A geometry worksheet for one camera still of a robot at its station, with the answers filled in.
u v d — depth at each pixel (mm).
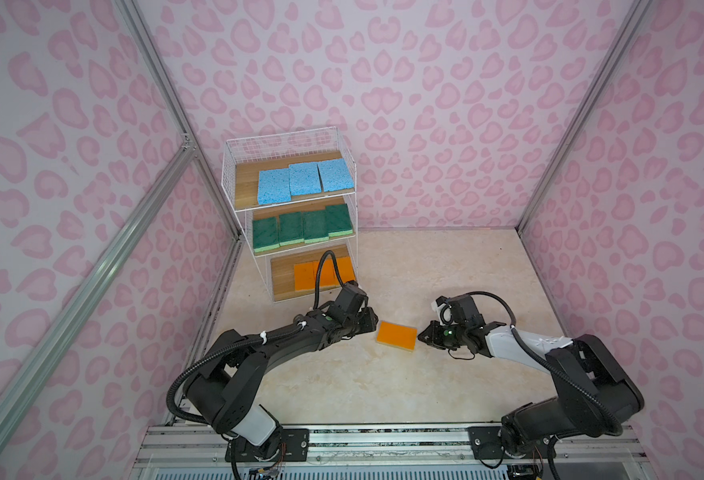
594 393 437
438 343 800
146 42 724
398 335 924
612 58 758
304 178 750
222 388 438
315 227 862
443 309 815
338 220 861
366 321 775
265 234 841
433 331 801
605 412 419
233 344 469
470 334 697
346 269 1066
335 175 752
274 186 720
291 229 843
